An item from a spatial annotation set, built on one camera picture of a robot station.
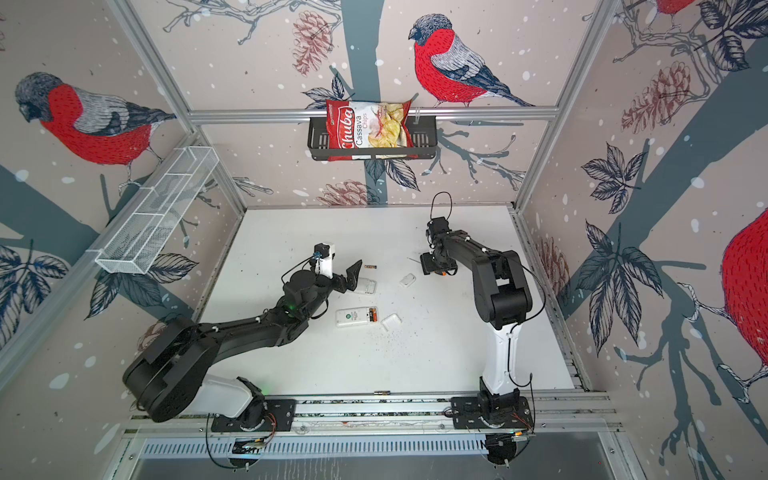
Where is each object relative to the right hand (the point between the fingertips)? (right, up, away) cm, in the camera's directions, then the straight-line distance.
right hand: (432, 270), depth 102 cm
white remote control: (-25, -13, -12) cm, 30 cm away
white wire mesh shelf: (-81, +12, -26) cm, 86 cm away
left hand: (-27, +6, -20) cm, 34 cm away
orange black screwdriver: (-6, +3, +2) cm, 8 cm away
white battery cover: (-9, -3, -2) cm, 10 cm away
